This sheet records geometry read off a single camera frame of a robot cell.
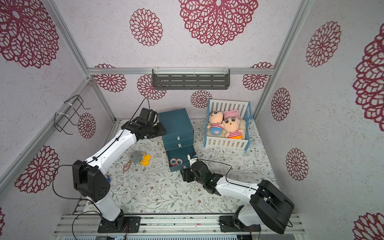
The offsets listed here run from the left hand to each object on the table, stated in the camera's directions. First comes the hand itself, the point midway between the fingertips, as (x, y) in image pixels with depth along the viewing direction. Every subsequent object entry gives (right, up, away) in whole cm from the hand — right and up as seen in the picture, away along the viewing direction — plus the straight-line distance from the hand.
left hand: (163, 131), depth 85 cm
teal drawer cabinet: (+9, 0, +1) cm, 9 cm away
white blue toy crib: (+35, -7, +13) cm, 38 cm away
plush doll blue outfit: (+33, +9, +17) cm, 38 cm away
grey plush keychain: (-18, -16, +5) cm, 24 cm away
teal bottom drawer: (+8, -17, +9) cm, 21 cm away
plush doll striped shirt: (+42, +5, +12) cm, 44 cm away
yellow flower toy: (-14, -20, +11) cm, 27 cm away
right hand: (+14, -23, +1) cm, 27 cm away
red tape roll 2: (+8, -19, +9) cm, 23 cm away
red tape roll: (+4, -20, +10) cm, 22 cm away
